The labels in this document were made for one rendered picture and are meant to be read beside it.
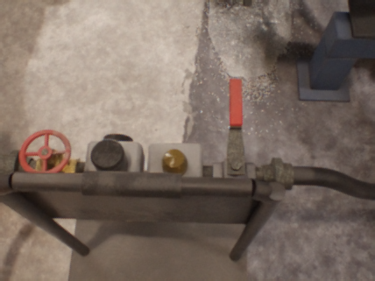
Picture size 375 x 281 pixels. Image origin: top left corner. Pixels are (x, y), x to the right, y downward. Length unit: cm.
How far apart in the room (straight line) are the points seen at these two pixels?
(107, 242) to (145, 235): 9
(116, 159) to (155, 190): 11
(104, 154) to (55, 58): 76
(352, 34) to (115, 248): 75
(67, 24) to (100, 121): 35
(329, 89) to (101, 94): 64
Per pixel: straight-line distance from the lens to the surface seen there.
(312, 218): 115
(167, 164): 62
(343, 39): 109
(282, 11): 142
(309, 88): 128
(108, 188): 54
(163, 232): 109
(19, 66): 137
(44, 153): 64
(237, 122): 66
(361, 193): 78
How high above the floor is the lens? 107
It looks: 67 degrees down
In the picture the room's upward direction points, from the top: straight up
